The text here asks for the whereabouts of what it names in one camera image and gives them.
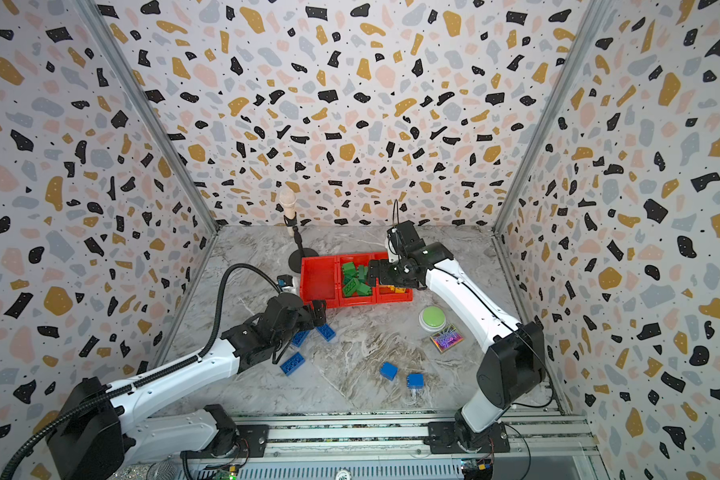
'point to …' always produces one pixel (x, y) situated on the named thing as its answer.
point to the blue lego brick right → (415, 380)
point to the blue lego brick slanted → (327, 332)
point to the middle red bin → (359, 259)
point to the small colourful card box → (447, 338)
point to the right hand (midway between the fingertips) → (378, 272)
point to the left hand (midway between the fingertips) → (318, 301)
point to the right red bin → (392, 293)
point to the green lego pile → (355, 280)
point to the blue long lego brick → (294, 362)
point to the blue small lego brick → (388, 370)
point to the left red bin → (320, 280)
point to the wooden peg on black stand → (288, 197)
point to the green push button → (432, 318)
